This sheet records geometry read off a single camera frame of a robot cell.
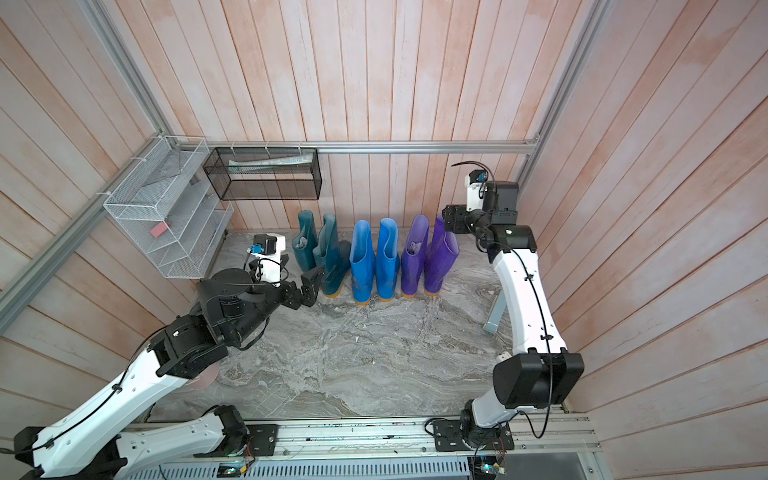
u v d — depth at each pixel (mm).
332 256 780
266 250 482
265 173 1050
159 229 820
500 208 560
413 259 811
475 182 646
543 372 408
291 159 905
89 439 377
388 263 795
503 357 854
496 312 925
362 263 780
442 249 823
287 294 527
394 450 730
